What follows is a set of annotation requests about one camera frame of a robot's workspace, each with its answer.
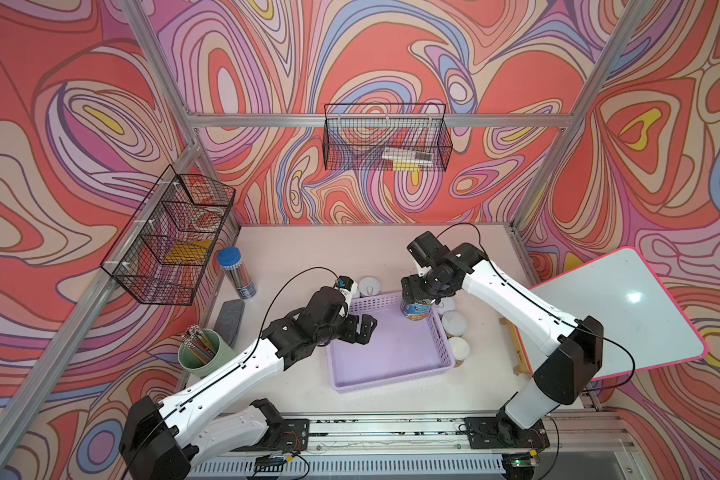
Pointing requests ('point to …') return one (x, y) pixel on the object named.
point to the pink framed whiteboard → (643, 325)
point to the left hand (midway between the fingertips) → (365, 320)
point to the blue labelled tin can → (415, 311)
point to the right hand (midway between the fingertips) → (422, 299)
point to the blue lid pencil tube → (229, 258)
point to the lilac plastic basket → (399, 350)
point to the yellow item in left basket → (189, 252)
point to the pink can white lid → (446, 304)
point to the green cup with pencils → (200, 349)
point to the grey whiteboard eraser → (228, 319)
